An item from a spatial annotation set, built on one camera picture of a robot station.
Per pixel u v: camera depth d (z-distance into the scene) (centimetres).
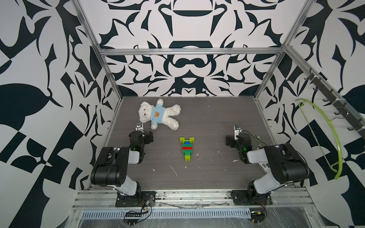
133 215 73
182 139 94
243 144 74
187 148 89
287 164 47
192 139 93
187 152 87
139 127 82
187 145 91
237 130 85
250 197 68
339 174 58
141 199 71
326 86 64
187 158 85
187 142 95
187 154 88
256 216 70
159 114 99
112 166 46
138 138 71
